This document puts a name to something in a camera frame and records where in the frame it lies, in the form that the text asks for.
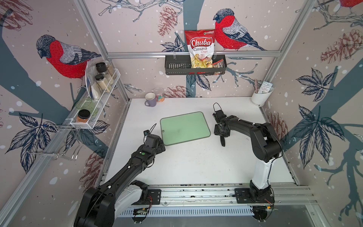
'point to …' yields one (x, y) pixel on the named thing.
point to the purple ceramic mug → (151, 98)
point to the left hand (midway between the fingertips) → (158, 141)
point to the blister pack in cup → (265, 87)
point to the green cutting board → (184, 128)
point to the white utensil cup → (259, 99)
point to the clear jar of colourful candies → (159, 92)
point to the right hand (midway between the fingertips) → (218, 133)
